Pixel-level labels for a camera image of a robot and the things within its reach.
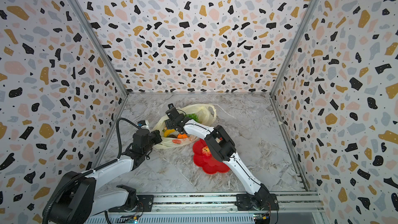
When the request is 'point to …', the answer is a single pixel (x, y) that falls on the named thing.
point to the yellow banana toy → (167, 132)
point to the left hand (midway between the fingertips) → (161, 130)
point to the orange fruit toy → (184, 136)
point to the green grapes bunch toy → (194, 116)
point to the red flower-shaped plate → (209, 163)
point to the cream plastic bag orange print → (206, 114)
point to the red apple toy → (206, 151)
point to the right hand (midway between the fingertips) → (173, 119)
